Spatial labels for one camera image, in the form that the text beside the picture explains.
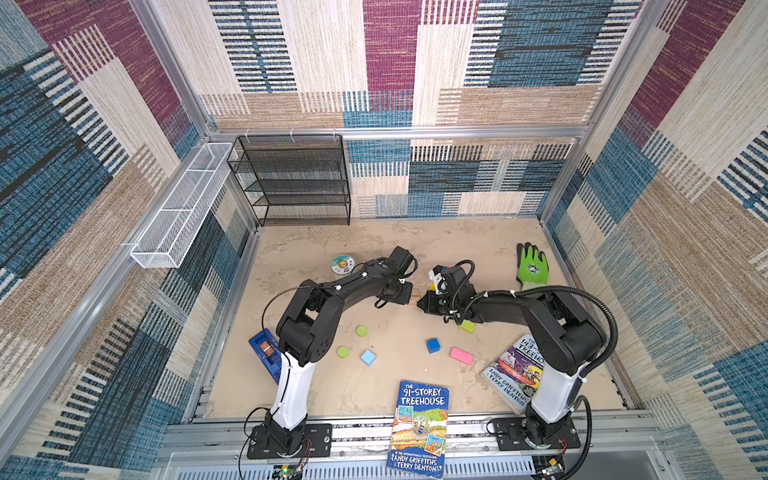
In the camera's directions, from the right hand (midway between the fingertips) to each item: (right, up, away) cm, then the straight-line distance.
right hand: (420, 306), depth 96 cm
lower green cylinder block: (-23, -11, -8) cm, 27 cm away
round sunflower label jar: (-25, +13, +1) cm, 28 cm away
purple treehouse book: (+25, -15, -15) cm, 32 cm away
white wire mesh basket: (-62, +22, -23) cm, 70 cm away
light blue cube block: (-16, -12, -11) cm, 23 cm away
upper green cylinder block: (-18, -6, -4) cm, 20 cm away
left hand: (-4, +4, +1) cm, 6 cm away
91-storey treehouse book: (-3, -27, -24) cm, 36 cm away
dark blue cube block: (+3, -9, -9) cm, 13 cm away
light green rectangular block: (+14, -5, -4) cm, 16 cm away
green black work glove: (+40, +12, +9) cm, 42 cm away
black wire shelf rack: (-44, +43, +13) cm, 62 cm away
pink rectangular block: (+10, -12, -11) cm, 19 cm away
